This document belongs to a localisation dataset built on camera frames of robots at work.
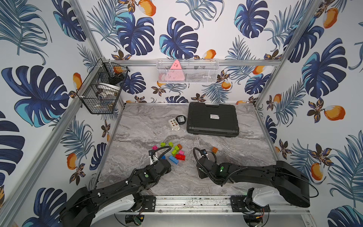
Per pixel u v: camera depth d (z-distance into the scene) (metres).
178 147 0.93
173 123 1.05
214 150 0.92
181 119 1.10
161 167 0.64
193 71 0.93
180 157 0.90
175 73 0.90
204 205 0.76
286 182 0.43
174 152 0.91
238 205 0.73
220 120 1.02
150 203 0.75
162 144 0.95
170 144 0.95
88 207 0.41
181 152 0.91
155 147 0.95
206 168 0.64
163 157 0.92
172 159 0.88
